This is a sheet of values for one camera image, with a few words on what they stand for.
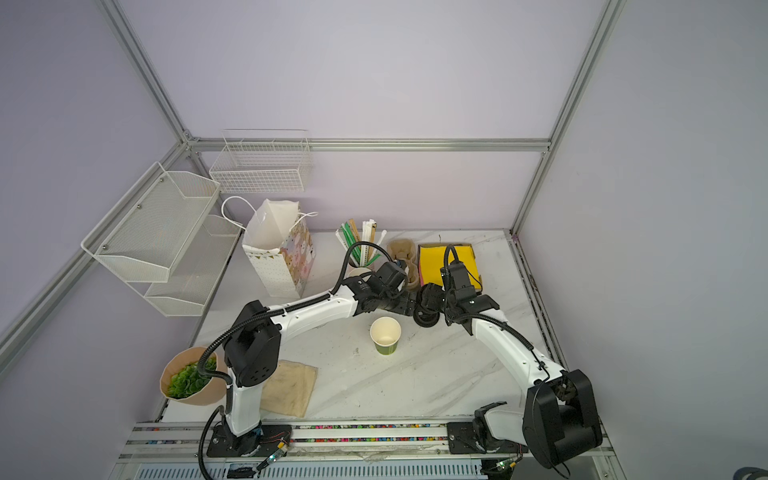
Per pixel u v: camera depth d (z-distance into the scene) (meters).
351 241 0.98
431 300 0.76
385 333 0.88
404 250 1.11
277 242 0.82
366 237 0.97
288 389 0.81
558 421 0.40
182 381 0.72
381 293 0.69
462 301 0.63
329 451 0.73
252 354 0.49
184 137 0.90
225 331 0.51
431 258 1.10
